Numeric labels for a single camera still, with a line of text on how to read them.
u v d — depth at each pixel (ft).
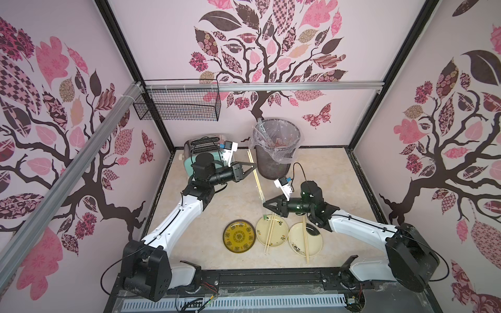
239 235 2.80
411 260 1.38
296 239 2.75
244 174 2.23
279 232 2.85
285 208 2.20
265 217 2.60
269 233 2.79
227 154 2.15
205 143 3.20
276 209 2.33
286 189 2.29
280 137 3.40
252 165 2.29
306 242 2.67
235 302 2.29
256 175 2.32
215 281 2.40
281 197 2.33
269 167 3.19
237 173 2.10
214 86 2.95
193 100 3.11
